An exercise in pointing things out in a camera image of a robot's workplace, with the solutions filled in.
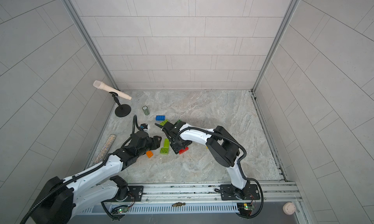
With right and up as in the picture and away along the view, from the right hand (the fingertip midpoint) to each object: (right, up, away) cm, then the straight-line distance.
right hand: (181, 148), depth 88 cm
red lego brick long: (+1, +2, -9) cm, 10 cm away
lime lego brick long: (-12, +15, +8) cm, 21 cm away
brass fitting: (0, -20, -20) cm, 28 cm away
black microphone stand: (-43, +23, +14) cm, 51 cm away
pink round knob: (+51, -20, -23) cm, 60 cm away
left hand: (-11, +7, -3) cm, 14 cm away
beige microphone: (-47, +39, -6) cm, 61 cm away
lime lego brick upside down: (-9, 0, -3) cm, 10 cm away
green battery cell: (-25, +23, +11) cm, 36 cm away
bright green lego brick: (-2, +16, +8) cm, 18 cm away
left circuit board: (-24, -20, -23) cm, 39 cm away
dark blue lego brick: (-15, +18, +11) cm, 26 cm away
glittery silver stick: (-43, +1, -6) cm, 44 cm away
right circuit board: (+34, -22, -20) cm, 45 cm away
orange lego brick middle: (-18, -1, -6) cm, 19 cm away
